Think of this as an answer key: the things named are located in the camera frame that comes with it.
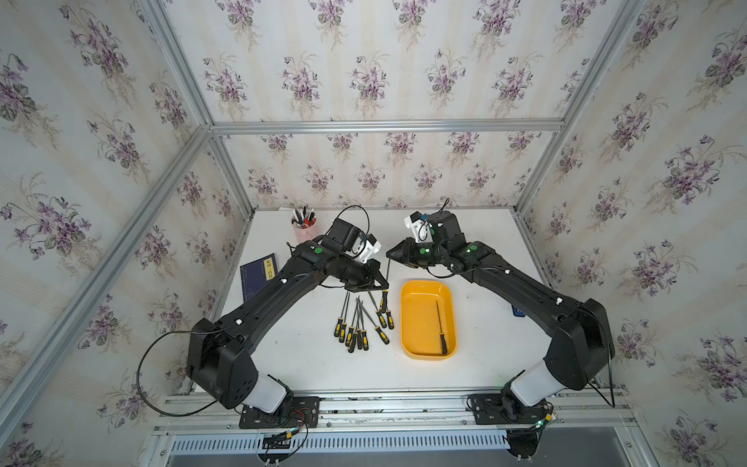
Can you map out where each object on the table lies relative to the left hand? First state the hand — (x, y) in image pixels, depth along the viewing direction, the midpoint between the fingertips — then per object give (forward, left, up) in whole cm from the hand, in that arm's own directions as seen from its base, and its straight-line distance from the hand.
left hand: (391, 287), depth 73 cm
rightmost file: (+3, +3, -21) cm, 21 cm away
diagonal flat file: (-4, +2, -21) cm, 21 cm away
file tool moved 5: (-3, +11, -22) cm, 24 cm away
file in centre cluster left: (-4, +9, -21) cm, 23 cm away
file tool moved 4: (-2, +13, -22) cm, 26 cm away
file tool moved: (-8, -16, -20) cm, 27 cm away
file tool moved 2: (-3, +2, -1) cm, 4 cm away
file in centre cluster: (-5, +10, -21) cm, 24 cm away
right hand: (+9, 0, +1) cm, 10 cm away
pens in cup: (+35, +30, -12) cm, 48 cm away
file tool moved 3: (0, +15, -21) cm, 26 cm away
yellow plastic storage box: (+6, -13, -23) cm, 27 cm away
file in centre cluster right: (-5, +7, -21) cm, 23 cm away
